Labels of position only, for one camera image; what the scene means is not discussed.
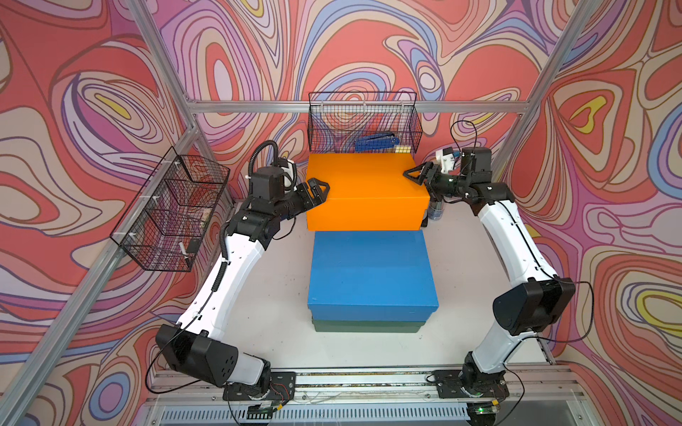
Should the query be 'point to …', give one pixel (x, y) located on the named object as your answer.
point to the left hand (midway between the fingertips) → (326, 190)
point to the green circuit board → (257, 412)
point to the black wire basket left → (167, 221)
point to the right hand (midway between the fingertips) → (405, 185)
